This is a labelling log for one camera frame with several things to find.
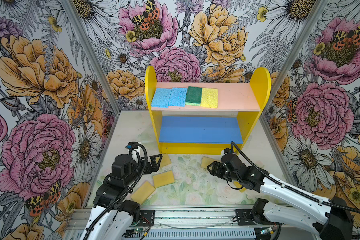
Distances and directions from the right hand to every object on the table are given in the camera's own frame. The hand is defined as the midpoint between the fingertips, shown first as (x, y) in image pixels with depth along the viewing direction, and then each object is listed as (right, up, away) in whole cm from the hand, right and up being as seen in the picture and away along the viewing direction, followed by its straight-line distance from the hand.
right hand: (212, 174), depth 78 cm
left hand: (-28, +8, -6) cm, 30 cm away
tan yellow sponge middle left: (-26, -6, +10) cm, 29 cm away
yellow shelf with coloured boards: (-1, +30, +21) cm, 36 cm away
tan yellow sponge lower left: (-37, -12, +3) cm, 39 cm away
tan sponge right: (-1, +3, +16) cm, 16 cm away
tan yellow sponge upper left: (-26, +4, +17) cm, 31 cm away
